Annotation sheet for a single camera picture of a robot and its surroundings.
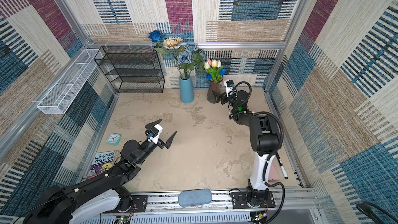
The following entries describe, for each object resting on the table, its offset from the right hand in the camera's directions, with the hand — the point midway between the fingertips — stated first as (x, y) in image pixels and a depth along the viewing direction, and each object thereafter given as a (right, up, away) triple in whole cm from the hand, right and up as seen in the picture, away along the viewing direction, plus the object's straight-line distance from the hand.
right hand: (220, 88), depth 95 cm
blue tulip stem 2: (+1, +9, -5) cm, 10 cm away
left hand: (-28, -19, -21) cm, 39 cm away
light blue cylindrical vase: (-21, 0, +9) cm, 23 cm away
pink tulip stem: (-7, +15, -2) cm, 17 cm away
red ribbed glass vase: (-2, +1, +6) cm, 6 cm away
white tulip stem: (-1, +14, -2) cm, 14 cm away
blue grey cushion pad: (-18, -53, -22) cm, 61 cm away
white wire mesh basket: (-76, -7, -23) cm, 79 cm away
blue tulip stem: (-7, +6, -5) cm, 10 cm away
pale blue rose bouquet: (-17, +16, -6) cm, 24 cm away
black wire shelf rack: (-60, +15, +15) cm, 63 cm away
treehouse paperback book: (-65, -41, -10) cm, 78 cm away
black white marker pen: (+31, -43, -12) cm, 55 cm away
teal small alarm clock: (-63, -31, -2) cm, 70 cm away
